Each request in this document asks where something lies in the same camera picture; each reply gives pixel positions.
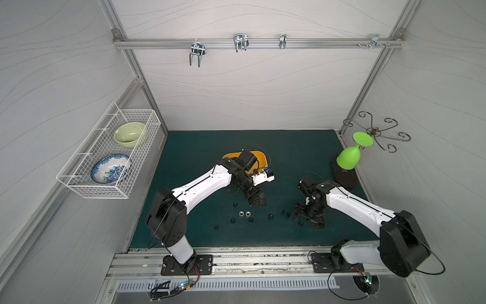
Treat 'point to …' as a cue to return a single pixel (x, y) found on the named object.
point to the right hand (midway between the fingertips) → (300, 220)
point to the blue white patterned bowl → (111, 168)
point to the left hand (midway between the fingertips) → (260, 196)
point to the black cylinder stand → (345, 178)
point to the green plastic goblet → (348, 158)
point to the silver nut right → (248, 213)
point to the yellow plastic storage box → (261, 156)
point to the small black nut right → (288, 215)
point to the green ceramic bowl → (128, 134)
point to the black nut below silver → (250, 220)
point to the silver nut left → (241, 213)
